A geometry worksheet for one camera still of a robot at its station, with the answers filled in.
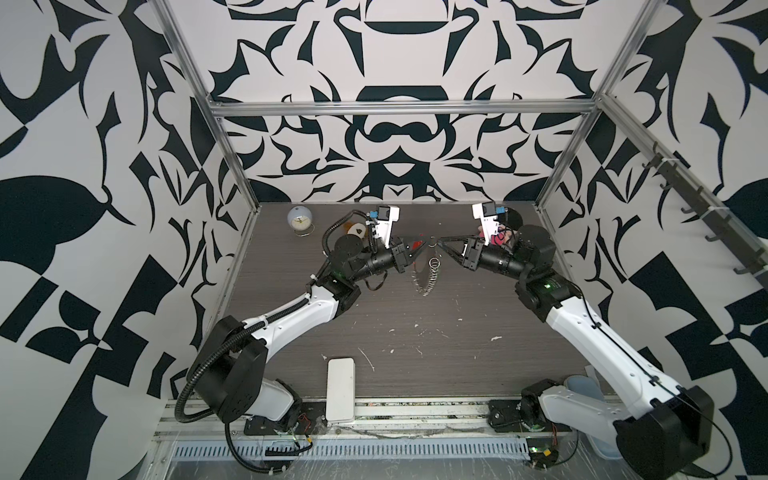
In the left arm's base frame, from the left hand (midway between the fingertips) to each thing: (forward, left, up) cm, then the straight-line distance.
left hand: (434, 233), depth 66 cm
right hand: (-1, -2, -1) cm, 3 cm away
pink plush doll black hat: (+29, -35, -30) cm, 54 cm away
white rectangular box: (-24, +22, -30) cm, 45 cm away
